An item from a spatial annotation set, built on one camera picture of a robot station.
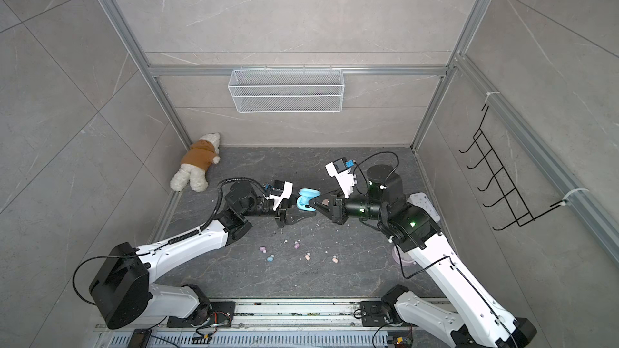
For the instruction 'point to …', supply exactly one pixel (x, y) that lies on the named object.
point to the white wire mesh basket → (286, 90)
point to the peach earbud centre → (307, 256)
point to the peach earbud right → (334, 258)
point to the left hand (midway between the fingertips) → (317, 204)
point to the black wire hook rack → (521, 215)
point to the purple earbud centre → (297, 246)
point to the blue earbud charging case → (305, 196)
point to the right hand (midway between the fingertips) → (315, 203)
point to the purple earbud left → (263, 249)
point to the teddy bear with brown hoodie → (196, 160)
